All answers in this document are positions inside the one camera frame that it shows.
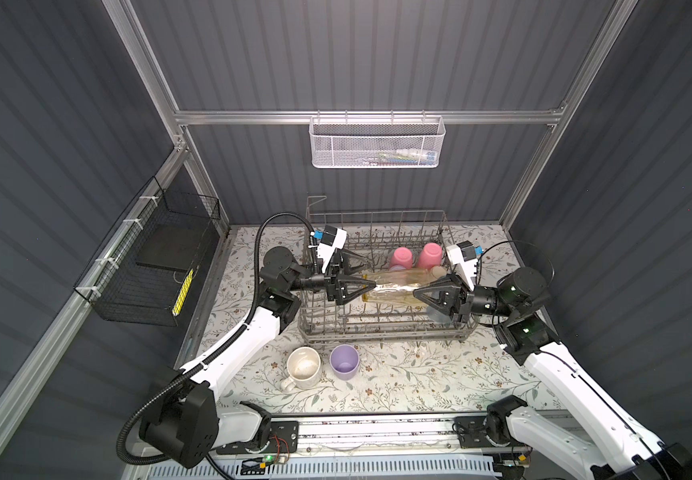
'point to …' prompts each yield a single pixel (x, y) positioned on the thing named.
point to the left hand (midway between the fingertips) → (375, 275)
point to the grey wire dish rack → (375, 234)
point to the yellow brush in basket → (182, 294)
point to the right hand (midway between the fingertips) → (419, 302)
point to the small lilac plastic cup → (344, 360)
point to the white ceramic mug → (304, 370)
